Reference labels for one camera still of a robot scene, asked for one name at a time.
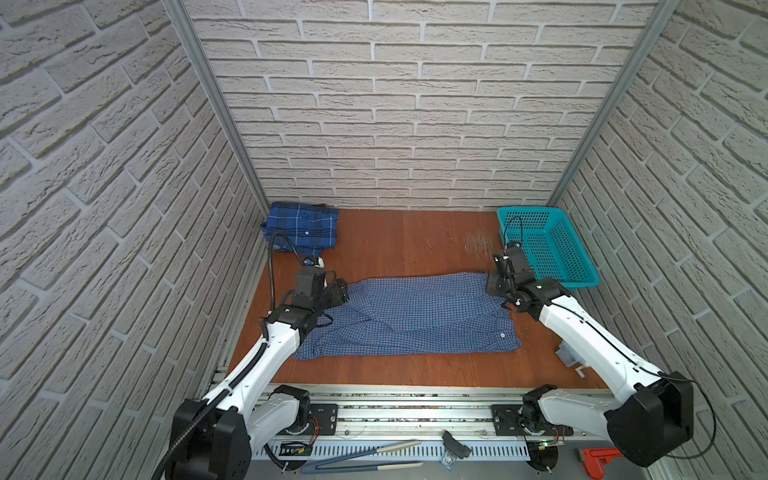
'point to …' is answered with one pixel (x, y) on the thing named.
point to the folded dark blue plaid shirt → (311, 228)
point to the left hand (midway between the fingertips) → (337, 282)
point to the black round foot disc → (542, 456)
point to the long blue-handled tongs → (346, 468)
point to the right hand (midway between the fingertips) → (497, 276)
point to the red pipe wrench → (591, 459)
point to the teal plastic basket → (549, 244)
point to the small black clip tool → (462, 451)
